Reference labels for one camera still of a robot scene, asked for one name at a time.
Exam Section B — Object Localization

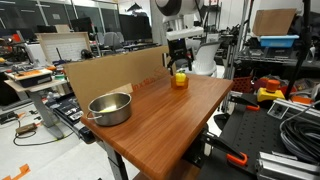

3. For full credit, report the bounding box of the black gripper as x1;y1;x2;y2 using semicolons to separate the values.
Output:
166;38;194;76

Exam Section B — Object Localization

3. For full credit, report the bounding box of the yellow pepper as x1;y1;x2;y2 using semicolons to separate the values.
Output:
175;69;187;87

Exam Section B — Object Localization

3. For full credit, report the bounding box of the orange plastic cup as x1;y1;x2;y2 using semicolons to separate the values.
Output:
170;74;190;91

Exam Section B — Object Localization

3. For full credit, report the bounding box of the black computer monitor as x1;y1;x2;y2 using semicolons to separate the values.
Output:
118;13;153;42

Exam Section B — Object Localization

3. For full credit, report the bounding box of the red plastic crate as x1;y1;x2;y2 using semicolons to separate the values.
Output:
231;75;253;95

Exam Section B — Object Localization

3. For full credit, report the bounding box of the brown cardboard panel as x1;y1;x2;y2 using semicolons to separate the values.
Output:
64;44;172;113

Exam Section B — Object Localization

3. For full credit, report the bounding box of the grey office chair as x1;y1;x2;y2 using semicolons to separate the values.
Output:
102;31;124;52

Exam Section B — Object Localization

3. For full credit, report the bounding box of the steel cooking pot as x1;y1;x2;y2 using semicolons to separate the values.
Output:
86;91;133;127

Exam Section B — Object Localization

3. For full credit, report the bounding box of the yellow emergency stop button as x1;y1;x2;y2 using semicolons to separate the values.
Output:
256;78;286;103

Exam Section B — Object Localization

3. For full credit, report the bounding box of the blue plastic bin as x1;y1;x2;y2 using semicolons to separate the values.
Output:
258;34;300;49

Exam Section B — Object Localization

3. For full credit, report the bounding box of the brown cardboard box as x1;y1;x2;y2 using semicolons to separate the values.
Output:
252;7;298;37

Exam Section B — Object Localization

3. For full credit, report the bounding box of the black perforated breadboard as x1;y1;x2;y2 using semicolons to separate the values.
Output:
195;92;320;180

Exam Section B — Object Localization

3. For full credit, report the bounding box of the white pegboard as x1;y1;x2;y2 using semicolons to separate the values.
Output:
35;31;92;65

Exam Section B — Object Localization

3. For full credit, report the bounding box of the aluminium extrusion bar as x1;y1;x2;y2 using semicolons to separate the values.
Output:
255;151;320;180

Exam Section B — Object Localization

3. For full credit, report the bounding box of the black orange tool case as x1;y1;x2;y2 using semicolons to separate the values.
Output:
12;67;54;89

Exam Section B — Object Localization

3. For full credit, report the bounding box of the grey side desk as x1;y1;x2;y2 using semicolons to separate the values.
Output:
4;77;69;140

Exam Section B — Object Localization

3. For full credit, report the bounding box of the black power adapter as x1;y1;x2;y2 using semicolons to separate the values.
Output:
14;122;38;136

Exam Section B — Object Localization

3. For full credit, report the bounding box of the orange handled black clamp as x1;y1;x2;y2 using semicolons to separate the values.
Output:
229;94;261;112
201;132;250;167

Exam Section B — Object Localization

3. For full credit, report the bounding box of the black camera pole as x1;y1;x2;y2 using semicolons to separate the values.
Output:
284;0;312;100

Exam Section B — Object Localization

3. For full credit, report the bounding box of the black cable bundle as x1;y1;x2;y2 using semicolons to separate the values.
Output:
279;99;320;165

